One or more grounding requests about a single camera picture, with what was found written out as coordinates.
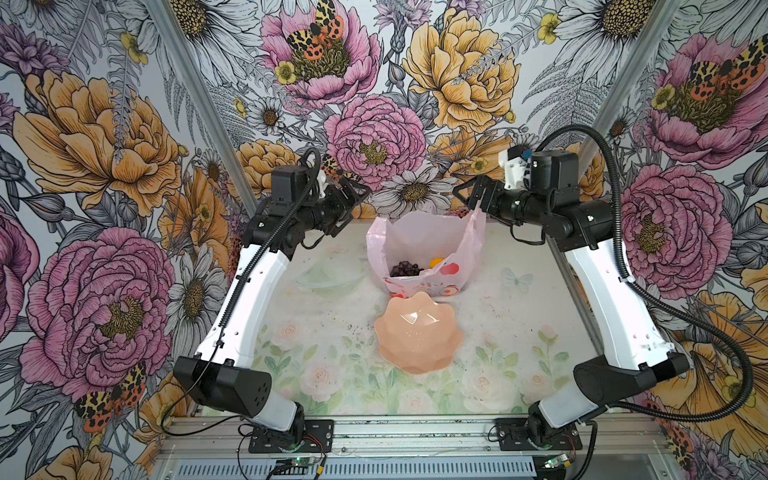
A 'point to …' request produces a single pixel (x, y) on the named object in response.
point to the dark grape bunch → (405, 268)
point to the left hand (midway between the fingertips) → (364, 210)
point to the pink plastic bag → (423, 253)
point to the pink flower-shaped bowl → (417, 334)
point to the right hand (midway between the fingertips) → (467, 206)
